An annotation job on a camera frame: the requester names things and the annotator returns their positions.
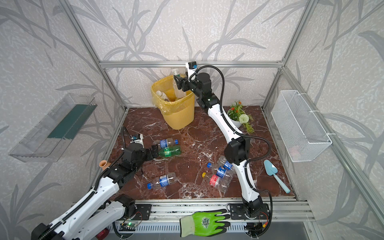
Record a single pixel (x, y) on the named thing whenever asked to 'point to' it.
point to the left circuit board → (127, 227)
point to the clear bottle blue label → (165, 143)
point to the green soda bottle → (169, 151)
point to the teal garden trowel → (271, 169)
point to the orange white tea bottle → (163, 95)
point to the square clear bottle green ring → (179, 94)
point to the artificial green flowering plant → (245, 119)
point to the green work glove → (204, 223)
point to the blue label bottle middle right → (222, 172)
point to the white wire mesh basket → (302, 136)
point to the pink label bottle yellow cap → (217, 182)
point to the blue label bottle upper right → (223, 160)
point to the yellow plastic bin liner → (165, 84)
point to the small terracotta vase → (104, 164)
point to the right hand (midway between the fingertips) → (181, 69)
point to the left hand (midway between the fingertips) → (153, 142)
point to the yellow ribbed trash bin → (178, 113)
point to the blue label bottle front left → (162, 181)
